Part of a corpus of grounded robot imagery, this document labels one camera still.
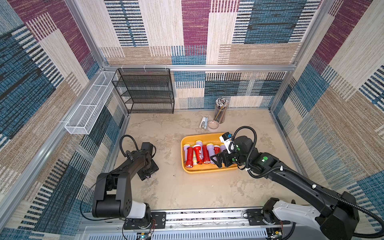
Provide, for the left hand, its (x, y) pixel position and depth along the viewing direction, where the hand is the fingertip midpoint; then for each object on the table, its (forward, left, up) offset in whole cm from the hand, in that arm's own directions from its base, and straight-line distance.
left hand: (152, 172), depth 89 cm
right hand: (+1, -38, +16) cm, 42 cm away
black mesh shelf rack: (+53, +9, +19) cm, 57 cm away
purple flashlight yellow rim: (+18, -28, +4) cm, 34 cm away
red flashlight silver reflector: (+12, -39, +4) cm, 41 cm away
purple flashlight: (+14, -20, +4) cm, 25 cm away
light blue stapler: (+36, -33, +2) cm, 49 cm away
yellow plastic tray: (+20, -33, +5) cm, 39 cm away
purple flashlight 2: (+11, -35, +7) cm, 38 cm away
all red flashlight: (+8, -32, +4) cm, 34 cm away
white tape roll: (+34, -39, +1) cm, 52 cm away
